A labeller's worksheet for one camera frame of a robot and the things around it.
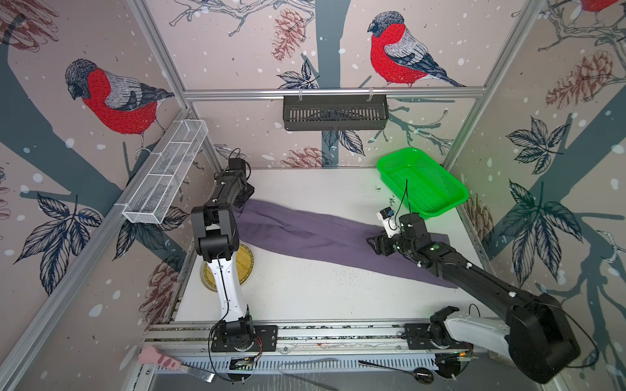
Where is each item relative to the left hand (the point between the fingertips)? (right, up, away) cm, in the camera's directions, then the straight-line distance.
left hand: (249, 190), depth 102 cm
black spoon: (+59, -52, -35) cm, 87 cm away
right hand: (+51, -15, -17) cm, 55 cm away
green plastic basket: (+79, +3, +11) cm, 80 cm away
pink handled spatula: (-19, -47, -34) cm, 61 cm away
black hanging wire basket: (+38, +34, +3) cm, 51 cm away
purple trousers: (+32, -19, -8) cm, 38 cm away
